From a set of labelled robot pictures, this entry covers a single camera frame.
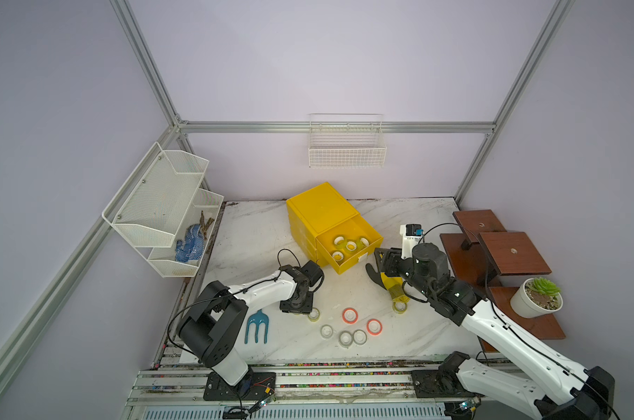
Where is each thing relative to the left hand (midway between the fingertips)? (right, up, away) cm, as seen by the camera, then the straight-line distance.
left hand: (297, 310), depth 87 cm
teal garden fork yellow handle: (-14, -2, -1) cm, 14 cm away
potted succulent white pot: (+64, +10, -21) cm, 68 cm away
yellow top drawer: (+19, +27, +4) cm, 33 cm away
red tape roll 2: (+25, -5, -3) cm, 26 cm away
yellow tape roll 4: (+18, +22, -1) cm, 28 cm away
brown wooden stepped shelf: (+63, +20, +1) cm, 67 cm away
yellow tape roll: (+5, -2, -1) cm, 6 cm away
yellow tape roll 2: (+35, +1, +1) cm, 35 cm away
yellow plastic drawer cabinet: (+6, +34, +1) cm, 35 cm away
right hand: (+27, +20, -11) cm, 35 cm away
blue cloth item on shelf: (-37, +21, 0) cm, 42 cm away
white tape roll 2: (+16, -7, -5) cm, 18 cm away
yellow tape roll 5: (+22, +23, -1) cm, 32 cm away
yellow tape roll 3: (+14, +23, -1) cm, 27 cm away
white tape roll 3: (+20, -7, -5) cm, 22 cm away
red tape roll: (+18, -2, 0) cm, 18 cm away
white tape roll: (+10, -6, -3) cm, 12 cm away
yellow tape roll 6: (+13, +19, -3) cm, 23 cm away
